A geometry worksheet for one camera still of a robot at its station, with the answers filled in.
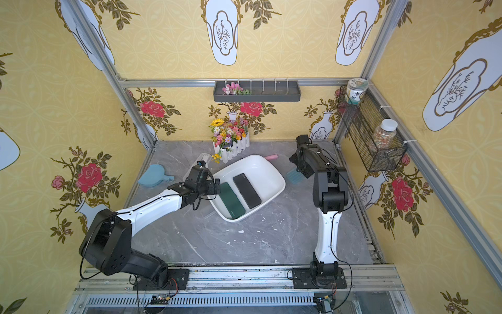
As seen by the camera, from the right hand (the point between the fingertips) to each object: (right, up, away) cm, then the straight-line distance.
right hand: (305, 164), depth 105 cm
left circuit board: (-63, -49, -32) cm, 86 cm away
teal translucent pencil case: (-6, -6, -2) cm, 9 cm away
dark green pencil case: (-36, -20, -14) cm, 44 cm away
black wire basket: (+26, +22, -7) cm, 35 cm away
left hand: (-51, -8, -14) cm, 53 cm away
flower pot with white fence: (-40, +14, -3) cm, 43 cm away
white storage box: (-22, -7, -2) cm, 23 cm away
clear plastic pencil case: (-57, +4, +8) cm, 57 cm away
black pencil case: (-31, -13, -6) cm, 34 cm away
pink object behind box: (-17, +4, +7) cm, 19 cm away
